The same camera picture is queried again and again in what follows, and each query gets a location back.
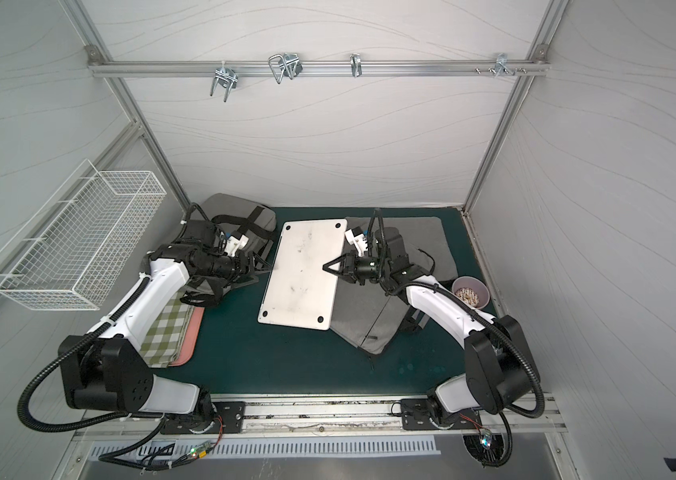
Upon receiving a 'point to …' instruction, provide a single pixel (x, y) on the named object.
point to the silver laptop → (299, 291)
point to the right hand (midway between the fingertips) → (323, 267)
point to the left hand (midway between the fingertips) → (264, 273)
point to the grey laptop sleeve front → (364, 314)
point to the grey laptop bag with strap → (241, 216)
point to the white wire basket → (74, 249)
